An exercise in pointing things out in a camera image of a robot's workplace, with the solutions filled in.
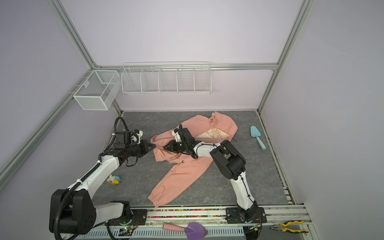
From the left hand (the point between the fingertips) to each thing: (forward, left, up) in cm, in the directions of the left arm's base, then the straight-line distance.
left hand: (155, 147), depth 84 cm
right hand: (+3, -4, -7) cm, 8 cm away
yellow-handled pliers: (-40, -62, -13) cm, 75 cm away
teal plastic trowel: (+15, -65, -13) cm, 68 cm away
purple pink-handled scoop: (-39, -20, -14) cm, 46 cm away
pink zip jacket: (+21, -38, -13) cm, 45 cm away
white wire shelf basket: (+44, -6, +16) cm, 47 cm away
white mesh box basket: (+37, +40, +12) cm, 56 cm away
